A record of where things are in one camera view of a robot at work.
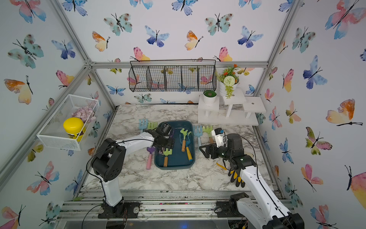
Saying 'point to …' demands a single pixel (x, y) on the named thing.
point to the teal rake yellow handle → (188, 142)
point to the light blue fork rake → (141, 125)
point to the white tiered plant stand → (238, 112)
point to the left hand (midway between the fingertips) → (170, 141)
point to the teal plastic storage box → (178, 160)
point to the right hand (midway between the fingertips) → (206, 145)
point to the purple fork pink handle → (149, 161)
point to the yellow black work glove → (236, 175)
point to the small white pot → (209, 97)
